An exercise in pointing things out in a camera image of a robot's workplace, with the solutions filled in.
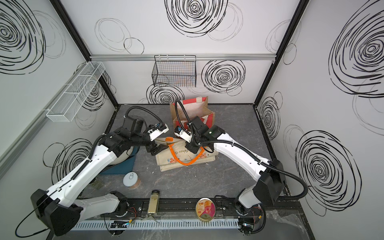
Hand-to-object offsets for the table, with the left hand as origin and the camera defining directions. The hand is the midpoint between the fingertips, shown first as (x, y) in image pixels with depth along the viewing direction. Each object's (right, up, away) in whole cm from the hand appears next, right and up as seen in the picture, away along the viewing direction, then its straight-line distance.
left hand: (163, 138), depth 74 cm
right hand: (+12, -3, +3) cm, 13 cm away
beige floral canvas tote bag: (+7, -9, +4) cm, 12 cm away
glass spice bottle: (-5, -32, -1) cm, 32 cm away
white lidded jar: (-19, -23, +5) cm, 30 cm away
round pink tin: (+21, -34, -3) cm, 40 cm away
